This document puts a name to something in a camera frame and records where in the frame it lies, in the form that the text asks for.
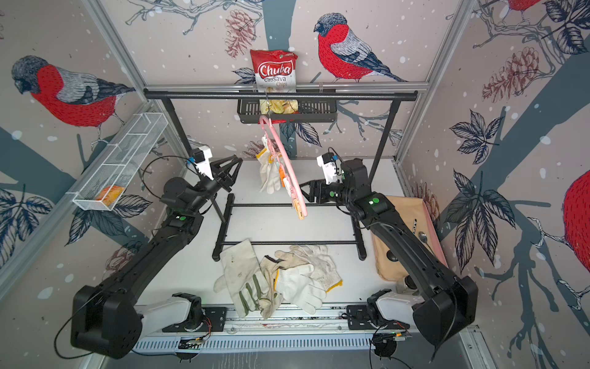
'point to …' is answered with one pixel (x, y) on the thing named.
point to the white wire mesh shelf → (121, 157)
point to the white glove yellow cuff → (293, 283)
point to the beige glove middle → (268, 306)
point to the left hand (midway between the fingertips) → (241, 155)
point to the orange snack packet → (110, 194)
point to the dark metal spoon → (390, 256)
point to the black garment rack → (222, 250)
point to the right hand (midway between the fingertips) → (304, 184)
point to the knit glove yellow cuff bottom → (324, 269)
